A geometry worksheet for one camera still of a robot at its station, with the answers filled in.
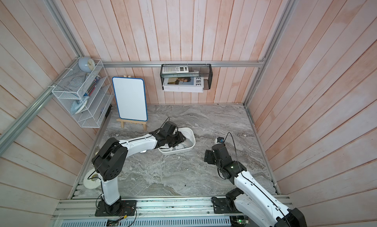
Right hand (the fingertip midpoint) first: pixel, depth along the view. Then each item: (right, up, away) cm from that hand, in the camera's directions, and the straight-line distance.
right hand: (211, 151), depth 84 cm
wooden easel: (-53, +17, +16) cm, 58 cm away
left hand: (-16, +5, +7) cm, 18 cm away
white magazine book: (-16, +41, +8) cm, 45 cm away
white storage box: (-14, +2, +9) cm, 17 cm away
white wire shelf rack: (-72, +33, -1) cm, 79 cm away
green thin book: (-18, +46, +4) cm, 50 cm away
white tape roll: (-69, -16, -1) cm, 71 cm away
